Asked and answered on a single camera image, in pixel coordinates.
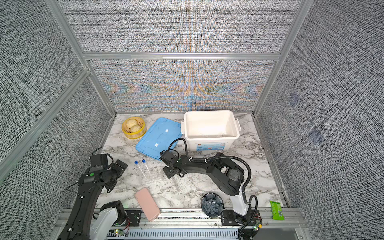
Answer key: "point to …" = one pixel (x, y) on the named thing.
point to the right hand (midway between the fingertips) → (168, 170)
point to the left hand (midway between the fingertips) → (123, 170)
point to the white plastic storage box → (210, 130)
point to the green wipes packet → (277, 212)
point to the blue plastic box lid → (159, 137)
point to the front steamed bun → (135, 128)
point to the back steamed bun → (131, 122)
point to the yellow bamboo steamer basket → (127, 132)
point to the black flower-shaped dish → (212, 204)
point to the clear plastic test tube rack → (143, 167)
